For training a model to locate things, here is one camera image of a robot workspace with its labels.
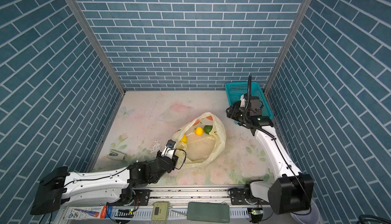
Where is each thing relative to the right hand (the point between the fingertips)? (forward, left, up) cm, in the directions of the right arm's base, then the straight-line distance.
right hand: (230, 109), depth 81 cm
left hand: (-20, +26, -12) cm, 35 cm away
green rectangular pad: (-44, +9, -23) cm, 50 cm away
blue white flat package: (-49, +68, -21) cm, 86 cm away
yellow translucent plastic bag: (-8, +16, -23) cm, 29 cm away
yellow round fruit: (-4, +17, -18) cm, 26 cm away
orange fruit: (-18, +23, -4) cm, 29 cm away
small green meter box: (-46, +31, -21) cm, 59 cm away
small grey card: (-22, +63, -21) cm, 70 cm away
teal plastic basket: (+34, -7, -18) cm, 39 cm away
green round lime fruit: (-2, +12, -18) cm, 21 cm away
